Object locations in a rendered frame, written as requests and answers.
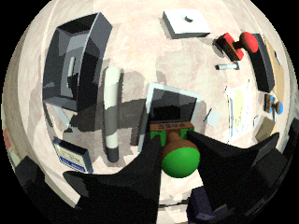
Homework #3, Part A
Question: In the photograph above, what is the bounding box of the white paper card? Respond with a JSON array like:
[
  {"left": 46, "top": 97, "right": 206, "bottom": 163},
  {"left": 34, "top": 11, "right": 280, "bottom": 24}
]
[{"left": 225, "top": 79, "right": 253, "bottom": 145}]

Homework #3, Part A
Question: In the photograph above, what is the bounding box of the tan cardboard box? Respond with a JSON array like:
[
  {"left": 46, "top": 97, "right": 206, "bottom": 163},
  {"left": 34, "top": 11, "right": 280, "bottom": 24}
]
[{"left": 255, "top": 117, "right": 277, "bottom": 143}]

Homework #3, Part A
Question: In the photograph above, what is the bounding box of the red-handled rubber stamp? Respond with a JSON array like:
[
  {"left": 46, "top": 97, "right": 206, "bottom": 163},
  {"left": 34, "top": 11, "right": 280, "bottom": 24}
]
[{"left": 216, "top": 31, "right": 259, "bottom": 63}]

